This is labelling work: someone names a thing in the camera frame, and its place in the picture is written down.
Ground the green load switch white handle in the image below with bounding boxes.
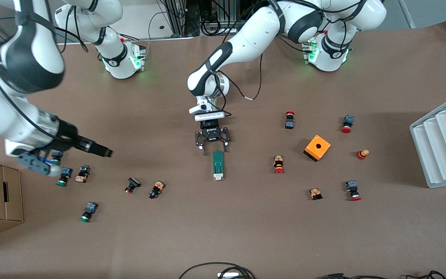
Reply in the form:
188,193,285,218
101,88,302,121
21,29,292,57
212,150,225,181

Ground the black coiled cable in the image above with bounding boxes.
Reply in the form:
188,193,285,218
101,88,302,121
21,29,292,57
201,17,220,36

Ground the black orange selector switch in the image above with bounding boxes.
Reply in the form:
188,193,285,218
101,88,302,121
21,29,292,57
148,181,166,200

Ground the black cable with plug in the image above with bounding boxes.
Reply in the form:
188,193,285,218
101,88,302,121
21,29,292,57
318,270,446,279

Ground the red mushroom button blue base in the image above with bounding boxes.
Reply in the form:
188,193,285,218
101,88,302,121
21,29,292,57
341,115,355,134
345,180,362,202

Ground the aluminium equipment rack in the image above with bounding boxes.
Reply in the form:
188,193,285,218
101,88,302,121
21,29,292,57
164,0,270,36

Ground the black square push button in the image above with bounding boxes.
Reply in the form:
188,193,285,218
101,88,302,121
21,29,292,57
124,177,142,195

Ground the black looped cable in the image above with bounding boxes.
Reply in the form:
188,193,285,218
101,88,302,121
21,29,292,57
178,262,256,279

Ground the white grey slotted tray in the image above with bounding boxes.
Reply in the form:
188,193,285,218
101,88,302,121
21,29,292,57
409,92,446,189

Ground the orange push button box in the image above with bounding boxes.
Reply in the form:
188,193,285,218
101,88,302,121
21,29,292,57
303,134,331,162

